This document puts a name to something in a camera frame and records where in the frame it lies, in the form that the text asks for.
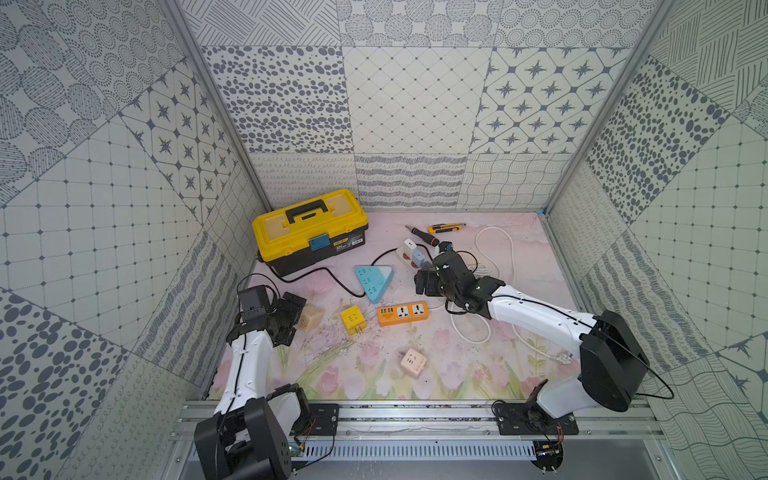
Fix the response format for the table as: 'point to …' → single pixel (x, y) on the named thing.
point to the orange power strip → (402, 313)
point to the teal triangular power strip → (374, 279)
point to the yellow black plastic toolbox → (309, 230)
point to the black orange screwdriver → (424, 237)
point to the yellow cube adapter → (353, 320)
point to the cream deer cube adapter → (412, 361)
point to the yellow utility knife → (443, 227)
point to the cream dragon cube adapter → (310, 318)
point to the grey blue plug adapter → (418, 258)
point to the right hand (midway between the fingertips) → (430, 280)
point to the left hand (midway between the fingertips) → (297, 307)
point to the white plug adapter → (409, 245)
